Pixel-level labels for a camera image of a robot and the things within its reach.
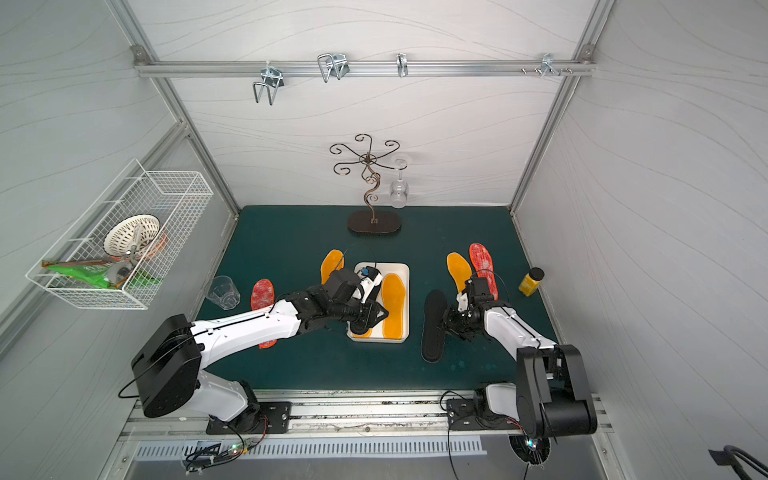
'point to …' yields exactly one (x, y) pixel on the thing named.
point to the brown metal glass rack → (369, 222)
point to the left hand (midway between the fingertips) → (386, 314)
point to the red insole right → (484, 268)
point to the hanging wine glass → (398, 188)
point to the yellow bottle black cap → (531, 281)
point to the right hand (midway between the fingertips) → (443, 324)
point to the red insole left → (263, 295)
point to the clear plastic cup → (223, 293)
